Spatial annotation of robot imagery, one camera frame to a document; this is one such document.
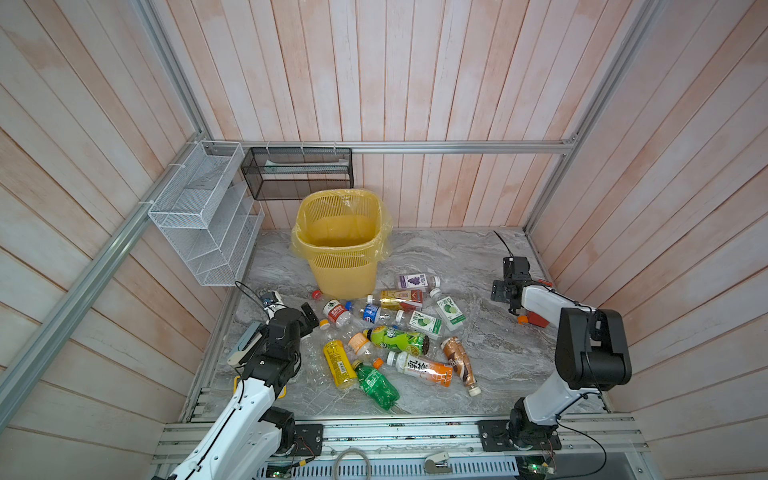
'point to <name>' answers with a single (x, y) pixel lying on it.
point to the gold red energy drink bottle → (392, 299)
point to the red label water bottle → (334, 310)
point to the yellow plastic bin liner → (341, 226)
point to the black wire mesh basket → (293, 173)
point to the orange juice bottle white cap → (437, 373)
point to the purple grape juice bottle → (415, 281)
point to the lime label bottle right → (447, 310)
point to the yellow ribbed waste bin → (346, 282)
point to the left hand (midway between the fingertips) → (296, 315)
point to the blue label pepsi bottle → (373, 314)
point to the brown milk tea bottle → (461, 361)
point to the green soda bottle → (374, 383)
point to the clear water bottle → (314, 376)
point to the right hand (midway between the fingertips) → (513, 290)
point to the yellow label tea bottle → (338, 363)
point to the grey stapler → (437, 464)
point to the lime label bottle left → (420, 321)
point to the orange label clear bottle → (362, 348)
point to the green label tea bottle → (398, 339)
